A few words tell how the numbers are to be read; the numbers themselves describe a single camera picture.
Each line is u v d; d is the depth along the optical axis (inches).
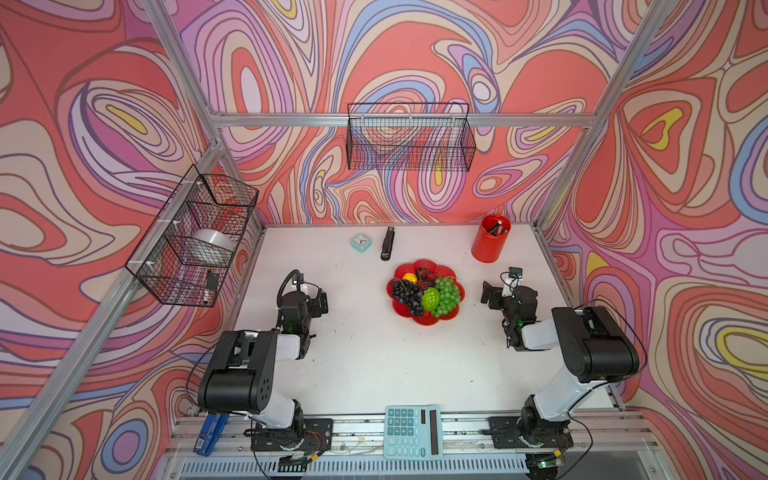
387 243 42.5
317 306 33.6
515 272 32.8
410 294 36.6
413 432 28.6
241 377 17.6
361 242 43.8
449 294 36.3
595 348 18.9
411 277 38.8
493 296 34.0
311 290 31.7
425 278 37.7
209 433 27.9
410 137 38.1
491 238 39.0
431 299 35.8
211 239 28.7
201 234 29.1
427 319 35.9
